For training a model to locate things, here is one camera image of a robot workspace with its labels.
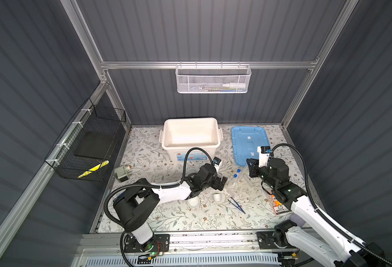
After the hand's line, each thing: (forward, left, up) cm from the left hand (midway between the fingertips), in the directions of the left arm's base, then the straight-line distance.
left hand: (220, 175), depth 86 cm
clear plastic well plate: (-3, -10, -8) cm, 14 cm away
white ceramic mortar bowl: (-11, +15, -8) cm, 20 cm away
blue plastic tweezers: (-14, -7, -8) cm, 18 cm away
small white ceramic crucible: (-10, +3, -5) cm, 11 cm away
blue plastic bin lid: (+29, -23, -7) cm, 38 cm away
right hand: (+1, -14, +11) cm, 18 cm away
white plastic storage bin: (+32, +22, -3) cm, 39 cm away
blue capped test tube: (-2, -8, +7) cm, 11 cm away
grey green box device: (+7, +55, -5) cm, 55 cm away
